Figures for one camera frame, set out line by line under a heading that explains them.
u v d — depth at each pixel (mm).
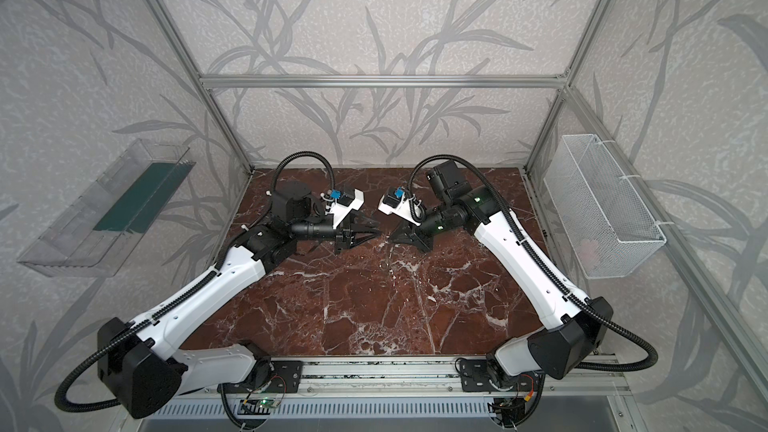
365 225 651
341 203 570
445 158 561
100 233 642
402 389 723
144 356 377
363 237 641
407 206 578
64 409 373
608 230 603
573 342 378
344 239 590
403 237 620
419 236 580
